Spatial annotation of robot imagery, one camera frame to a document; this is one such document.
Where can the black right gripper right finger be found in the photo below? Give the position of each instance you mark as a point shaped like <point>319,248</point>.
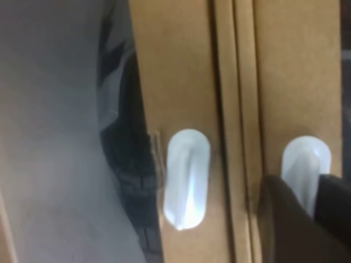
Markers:
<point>332,209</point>

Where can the brown cardboard shoebox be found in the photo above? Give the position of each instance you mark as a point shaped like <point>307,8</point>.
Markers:
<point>165,66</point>
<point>289,60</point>

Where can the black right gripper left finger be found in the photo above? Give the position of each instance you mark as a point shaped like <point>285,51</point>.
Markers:
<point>289,234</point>

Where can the white plastic handle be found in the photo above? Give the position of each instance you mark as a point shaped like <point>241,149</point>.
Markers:
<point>304,160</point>
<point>187,177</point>

